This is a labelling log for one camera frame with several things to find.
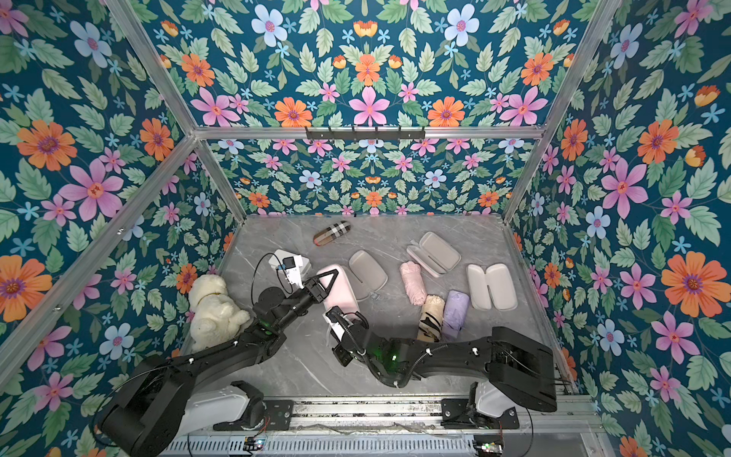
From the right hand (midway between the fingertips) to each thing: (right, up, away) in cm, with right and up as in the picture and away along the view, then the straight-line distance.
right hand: (334, 325), depth 76 cm
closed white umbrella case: (-26, +15, +25) cm, 39 cm away
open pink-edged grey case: (+32, +18, +30) cm, 47 cm away
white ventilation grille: (0, -28, -6) cm, 29 cm away
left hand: (+1, +14, +1) cm, 14 cm away
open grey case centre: (+7, +11, +23) cm, 26 cm away
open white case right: (+52, +7, +24) cm, 57 cm away
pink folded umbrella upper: (+24, +9, +21) cm, 33 cm away
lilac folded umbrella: (+37, +1, +15) cm, 40 cm away
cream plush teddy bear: (-36, 0, +6) cm, 36 cm away
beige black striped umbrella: (+28, -3, +10) cm, 30 cm away
